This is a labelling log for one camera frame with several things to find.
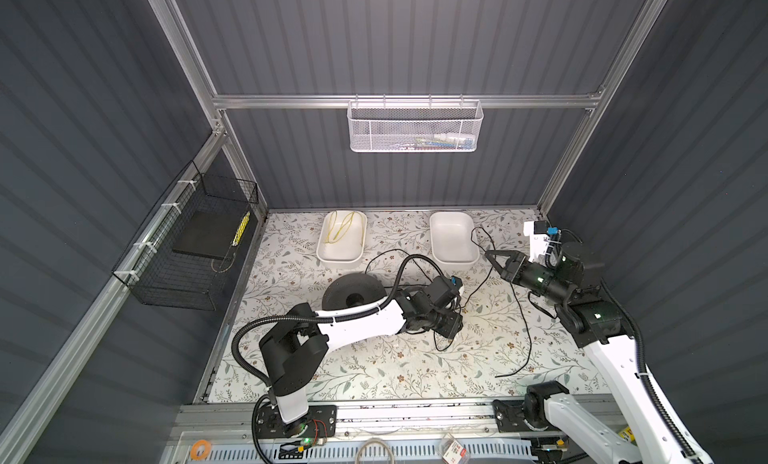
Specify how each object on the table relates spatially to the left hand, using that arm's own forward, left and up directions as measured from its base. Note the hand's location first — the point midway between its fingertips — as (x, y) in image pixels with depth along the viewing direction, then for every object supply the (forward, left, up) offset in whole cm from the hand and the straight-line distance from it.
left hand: (458, 323), depth 80 cm
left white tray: (+32, +32, -7) cm, 46 cm away
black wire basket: (+14, +69, +18) cm, 73 cm away
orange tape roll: (-23, +65, -12) cm, 70 cm away
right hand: (+6, -5, +22) cm, 23 cm away
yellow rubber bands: (+48, +34, -12) cm, 60 cm away
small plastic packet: (-27, +6, -8) cm, 29 cm away
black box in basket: (+20, +64, +19) cm, 69 cm away
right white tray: (+38, -8, -10) cm, 40 cm away
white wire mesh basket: (+82, +3, +13) cm, 83 cm away
